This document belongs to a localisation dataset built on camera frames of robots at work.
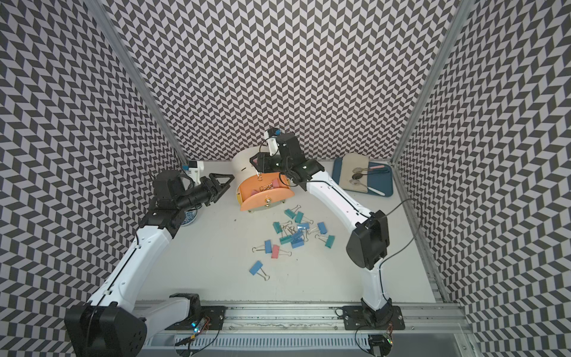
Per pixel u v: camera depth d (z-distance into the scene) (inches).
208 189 25.4
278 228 37.5
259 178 30.6
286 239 35.3
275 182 34.1
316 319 29.8
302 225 37.7
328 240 36.7
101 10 27.9
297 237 35.2
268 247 35.0
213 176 26.3
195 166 27.2
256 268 33.2
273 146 27.9
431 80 32.5
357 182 42.7
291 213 39.1
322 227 37.4
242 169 32.6
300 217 38.3
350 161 45.1
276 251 34.7
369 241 18.7
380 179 42.3
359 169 44.4
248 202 29.9
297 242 34.9
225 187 26.4
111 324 14.7
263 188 33.5
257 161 28.0
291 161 23.9
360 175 43.5
